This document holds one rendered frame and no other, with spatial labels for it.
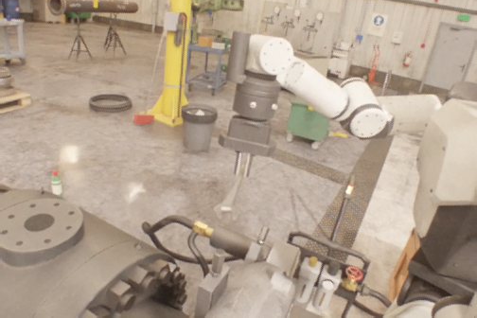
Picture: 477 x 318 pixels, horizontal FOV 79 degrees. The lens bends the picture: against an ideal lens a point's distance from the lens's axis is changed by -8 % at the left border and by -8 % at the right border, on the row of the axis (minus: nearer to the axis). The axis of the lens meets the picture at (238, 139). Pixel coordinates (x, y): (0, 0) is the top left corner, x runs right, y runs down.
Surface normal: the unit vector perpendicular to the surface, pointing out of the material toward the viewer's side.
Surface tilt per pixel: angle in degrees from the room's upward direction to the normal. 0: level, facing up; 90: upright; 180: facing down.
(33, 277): 18
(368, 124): 109
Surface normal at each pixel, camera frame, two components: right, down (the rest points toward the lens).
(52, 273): 0.04, -0.83
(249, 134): -0.16, 0.29
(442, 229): -0.92, 0.19
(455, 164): -0.91, -0.02
